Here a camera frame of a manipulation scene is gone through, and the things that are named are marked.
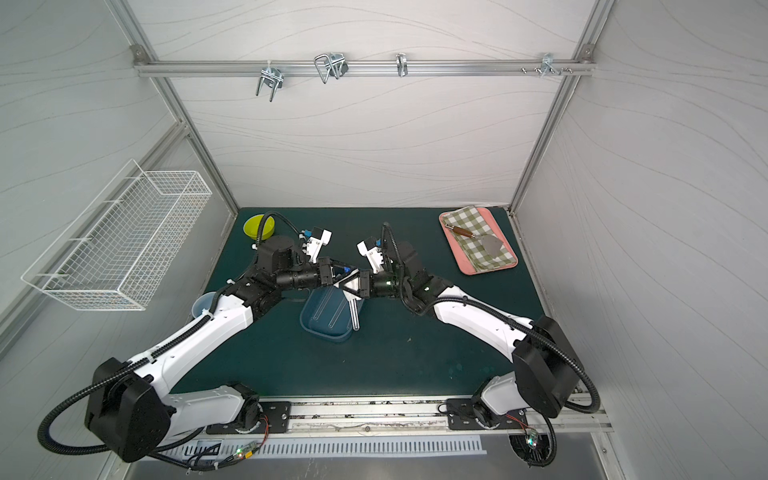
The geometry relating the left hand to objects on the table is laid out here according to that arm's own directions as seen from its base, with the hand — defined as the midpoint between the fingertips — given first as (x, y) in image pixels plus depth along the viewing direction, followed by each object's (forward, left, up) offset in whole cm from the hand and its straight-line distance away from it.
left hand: (355, 272), depth 72 cm
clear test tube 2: (+1, +8, -24) cm, 25 cm away
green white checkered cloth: (+40, -40, -24) cm, 62 cm away
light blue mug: (0, +47, -18) cm, 51 cm away
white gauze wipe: (-3, 0, -1) cm, 3 cm away
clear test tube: (-7, 0, -5) cm, 9 cm away
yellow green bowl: (+34, +45, -22) cm, 60 cm away
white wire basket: (+2, +55, +6) cm, 55 cm away
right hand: (-2, +4, -3) cm, 5 cm away
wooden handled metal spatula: (+29, -45, -25) cm, 59 cm away
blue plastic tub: (0, +11, -25) cm, 27 cm away
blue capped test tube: (+4, +13, -24) cm, 28 cm away
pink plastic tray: (+45, -46, -25) cm, 69 cm away
